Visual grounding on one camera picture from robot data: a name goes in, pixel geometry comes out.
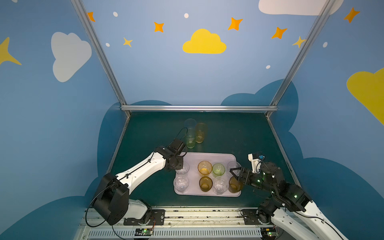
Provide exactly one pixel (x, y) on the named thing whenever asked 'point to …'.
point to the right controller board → (268, 233)
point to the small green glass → (218, 169)
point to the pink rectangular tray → (194, 158)
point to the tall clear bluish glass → (190, 124)
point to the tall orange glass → (201, 131)
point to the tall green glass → (190, 140)
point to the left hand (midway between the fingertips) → (180, 165)
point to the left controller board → (144, 232)
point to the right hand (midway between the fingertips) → (236, 170)
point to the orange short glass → (204, 168)
